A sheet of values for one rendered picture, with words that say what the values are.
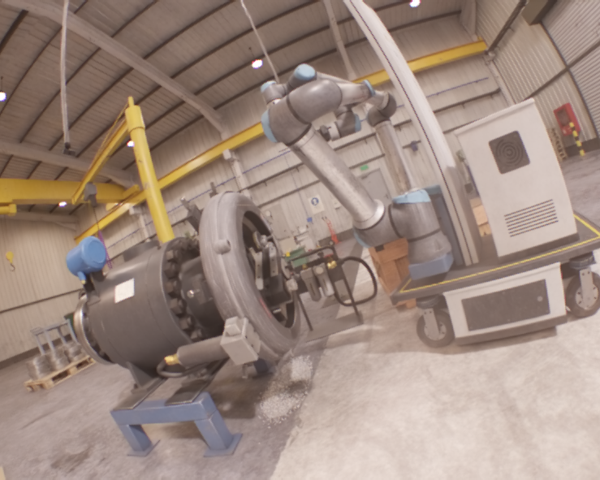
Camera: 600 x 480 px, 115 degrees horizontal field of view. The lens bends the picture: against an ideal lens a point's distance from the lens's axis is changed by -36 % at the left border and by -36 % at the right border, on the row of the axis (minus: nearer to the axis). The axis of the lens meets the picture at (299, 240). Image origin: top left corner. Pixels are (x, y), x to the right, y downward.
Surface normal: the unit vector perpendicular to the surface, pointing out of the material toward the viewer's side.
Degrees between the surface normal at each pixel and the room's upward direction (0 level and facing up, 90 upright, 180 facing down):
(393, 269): 90
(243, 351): 112
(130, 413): 90
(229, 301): 96
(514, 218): 90
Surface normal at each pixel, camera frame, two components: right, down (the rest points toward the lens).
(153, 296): -0.22, -0.18
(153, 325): -0.08, 0.19
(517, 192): -0.60, 0.23
